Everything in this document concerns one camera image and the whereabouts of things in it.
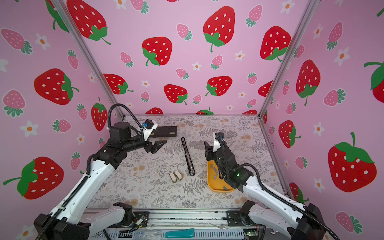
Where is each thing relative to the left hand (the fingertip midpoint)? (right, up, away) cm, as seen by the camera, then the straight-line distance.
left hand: (160, 134), depth 72 cm
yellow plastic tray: (+28, -29, +13) cm, 42 cm away
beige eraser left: (+4, -26, +14) cm, 30 cm away
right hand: (+24, -4, +3) cm, 24 cm away
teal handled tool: (+14, -48, -1) cm, 50 cm away
